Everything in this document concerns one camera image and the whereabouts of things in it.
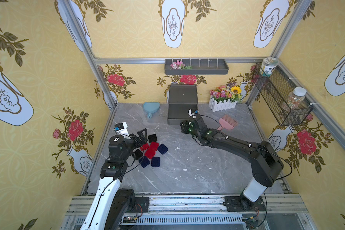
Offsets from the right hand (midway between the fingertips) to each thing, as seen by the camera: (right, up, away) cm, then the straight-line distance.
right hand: (185, 121), depth 89 cm
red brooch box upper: (-20, -17, +6) cm, 27 cm away
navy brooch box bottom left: (-25, -25, -1) cm, 35 cm away
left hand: (-28, -5, -13) cm, 31 cm away
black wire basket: (+56, +19, +1) cm, 59 cm away
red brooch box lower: (-22, -21, +4) cm, 31 cm away
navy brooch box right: (-14, -18, +4) cm, 24 cm away
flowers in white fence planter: (+30, +17, +17) cm, 38 cm away
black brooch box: (-22, -12, +11) cm, 28 cm away
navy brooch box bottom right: (-18, -25, -1) cm, 31 cm away
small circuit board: (-29, -50, -16) cm, 60 cm away
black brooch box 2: (-31, -22, +4) cm, 38 cm away
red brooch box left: (-26, -17, +6) cm, 32 cm away
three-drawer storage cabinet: (-1, +15, +6) cm, 16 cm away
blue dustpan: (-26, +10, +32) cm, 43 cm away
